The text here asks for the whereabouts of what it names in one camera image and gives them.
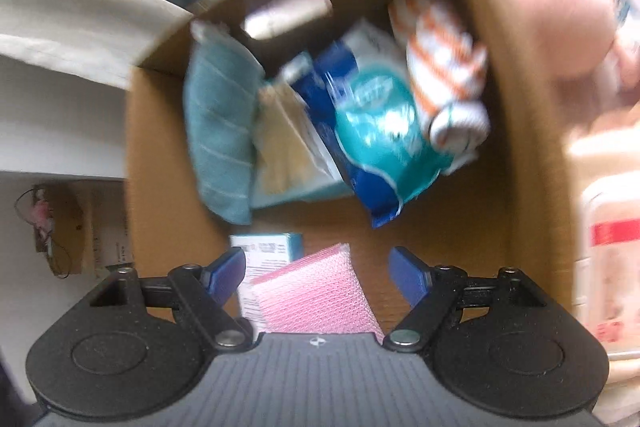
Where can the blue and white box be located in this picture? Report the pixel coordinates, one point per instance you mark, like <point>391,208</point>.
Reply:
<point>265,247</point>

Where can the blue tissue pack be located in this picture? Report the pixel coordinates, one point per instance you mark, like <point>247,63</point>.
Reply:
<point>380,132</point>

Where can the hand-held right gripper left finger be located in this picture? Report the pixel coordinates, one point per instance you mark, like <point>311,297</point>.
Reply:
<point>227,274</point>

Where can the clear cotton swab packet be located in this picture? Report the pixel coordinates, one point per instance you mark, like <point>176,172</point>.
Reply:
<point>285,142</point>

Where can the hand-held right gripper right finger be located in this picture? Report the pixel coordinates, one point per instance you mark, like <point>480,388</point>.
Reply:
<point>407,277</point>

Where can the striped cloth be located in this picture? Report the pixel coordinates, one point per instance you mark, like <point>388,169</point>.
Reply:
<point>440,57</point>

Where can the white foam board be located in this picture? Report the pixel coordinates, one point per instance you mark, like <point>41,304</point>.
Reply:
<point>75,17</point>

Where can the pink plush toy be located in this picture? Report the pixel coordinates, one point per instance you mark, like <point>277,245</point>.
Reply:
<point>565,32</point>

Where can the pink bubble pouch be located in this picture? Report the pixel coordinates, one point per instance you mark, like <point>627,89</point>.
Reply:
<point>315,297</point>

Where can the large wet wipes pack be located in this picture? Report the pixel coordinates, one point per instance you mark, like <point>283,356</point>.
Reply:
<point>615,257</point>

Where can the blue checked towel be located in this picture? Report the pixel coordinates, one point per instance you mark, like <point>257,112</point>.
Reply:
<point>220,122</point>

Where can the large cardboard box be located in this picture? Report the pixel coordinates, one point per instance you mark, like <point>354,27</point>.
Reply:
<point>465,217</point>

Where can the small brown carton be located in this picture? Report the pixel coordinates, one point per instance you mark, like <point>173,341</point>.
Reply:
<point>55,232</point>

